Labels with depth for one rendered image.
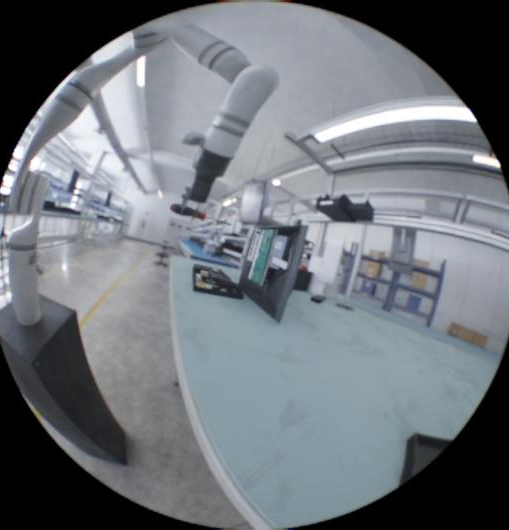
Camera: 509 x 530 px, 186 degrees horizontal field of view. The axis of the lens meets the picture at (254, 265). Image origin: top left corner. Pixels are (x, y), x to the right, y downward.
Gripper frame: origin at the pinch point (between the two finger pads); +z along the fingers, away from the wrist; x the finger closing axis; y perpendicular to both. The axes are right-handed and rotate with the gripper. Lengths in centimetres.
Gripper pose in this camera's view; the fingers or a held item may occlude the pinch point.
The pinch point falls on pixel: (182, 212)
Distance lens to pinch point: 42.4
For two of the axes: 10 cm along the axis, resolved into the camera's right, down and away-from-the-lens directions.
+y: 8.6, 2.1, 4.6
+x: -1.3, -7.8, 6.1
